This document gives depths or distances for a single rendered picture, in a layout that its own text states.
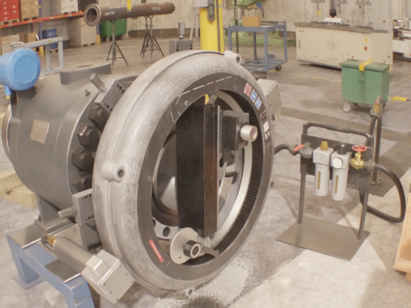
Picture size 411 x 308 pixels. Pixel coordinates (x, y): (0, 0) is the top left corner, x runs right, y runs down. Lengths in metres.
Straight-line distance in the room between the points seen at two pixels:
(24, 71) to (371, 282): 1.67
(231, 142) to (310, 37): 6.73
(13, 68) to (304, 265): 1.49
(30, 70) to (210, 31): 3.48
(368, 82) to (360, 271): 2.84
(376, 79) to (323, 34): 3.37
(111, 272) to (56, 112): 0.62
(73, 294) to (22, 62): 0.87
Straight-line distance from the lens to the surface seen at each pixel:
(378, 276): 1.88
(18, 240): 1.80
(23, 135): 1.62
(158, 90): 1.04
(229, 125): 1.17
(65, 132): 1.35
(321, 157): 1.93
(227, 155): 1.49
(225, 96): 1.33
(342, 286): 1.80
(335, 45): 7.47
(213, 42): 4.86
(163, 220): 1.31
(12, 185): 2.78
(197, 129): 1.15
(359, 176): 1.97
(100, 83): 1.06
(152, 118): 1.02
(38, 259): 1.65
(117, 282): 1.12
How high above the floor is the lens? 1.10
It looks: 20 degrees down
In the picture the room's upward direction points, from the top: 2 degrees counter-clockwise
